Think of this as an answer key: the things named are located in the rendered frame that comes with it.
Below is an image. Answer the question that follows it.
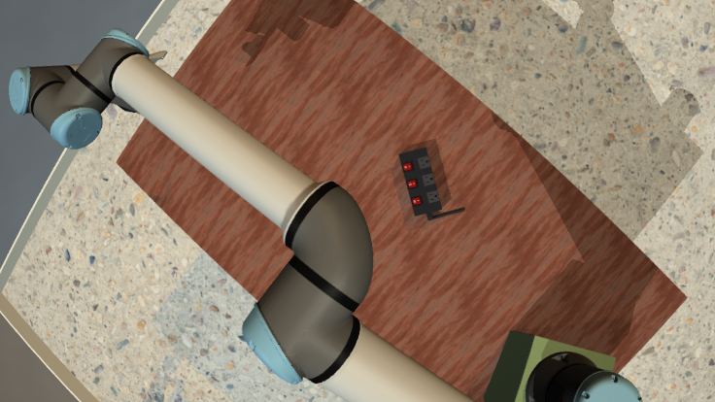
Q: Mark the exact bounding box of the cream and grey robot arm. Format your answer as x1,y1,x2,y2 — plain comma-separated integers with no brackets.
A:
9,28,643,402

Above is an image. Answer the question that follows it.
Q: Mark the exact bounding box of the dark grey power strip body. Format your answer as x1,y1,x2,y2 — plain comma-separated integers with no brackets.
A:
399,147,454,220

